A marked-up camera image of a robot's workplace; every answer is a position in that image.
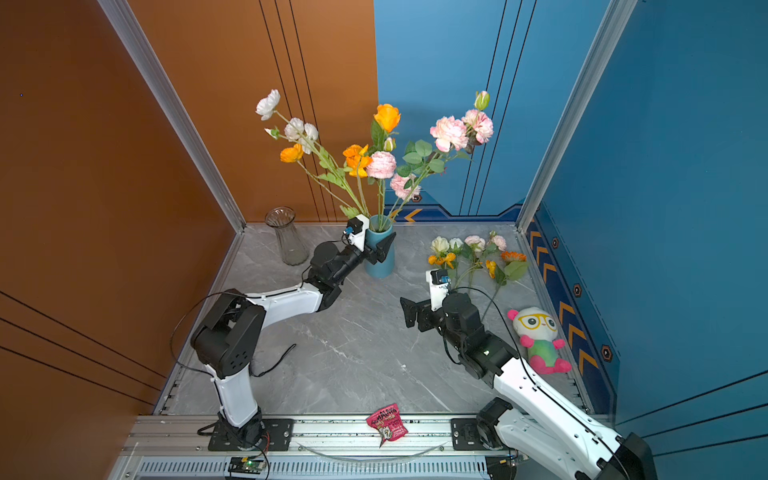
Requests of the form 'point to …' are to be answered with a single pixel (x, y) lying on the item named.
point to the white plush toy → (537, 328)
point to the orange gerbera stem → (513, 267)
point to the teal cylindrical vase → (380, 228)
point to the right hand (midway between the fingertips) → (414, 296)
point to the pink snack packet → (389, 423)
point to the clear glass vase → (293, 248)
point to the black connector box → (501, 467)
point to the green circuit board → (247, 465)
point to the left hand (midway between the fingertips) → (383, 223)
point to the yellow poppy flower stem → (471, 272)
